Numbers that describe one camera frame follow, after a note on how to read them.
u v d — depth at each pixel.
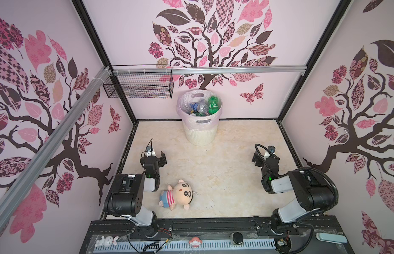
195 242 0.66
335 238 0.68
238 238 0.63
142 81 0.95
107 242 0.68
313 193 0.45
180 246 0.70
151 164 0.71
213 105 0.90
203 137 0.98
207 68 0.94
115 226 0.73
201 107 0.92
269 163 0.73
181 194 0.77
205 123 0.85
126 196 0.46
